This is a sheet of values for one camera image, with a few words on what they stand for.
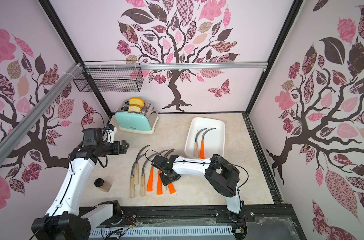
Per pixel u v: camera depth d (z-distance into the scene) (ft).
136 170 2.89
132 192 2.64
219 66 5.88
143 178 2.80
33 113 2.00
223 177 1.54
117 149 2.24
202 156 3.10
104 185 2.53
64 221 1.21
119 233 2.36
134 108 3.20
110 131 2.24
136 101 3.30
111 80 4.00
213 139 3.41
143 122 3.20
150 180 2.80
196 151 3.17
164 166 2.06
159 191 2.66
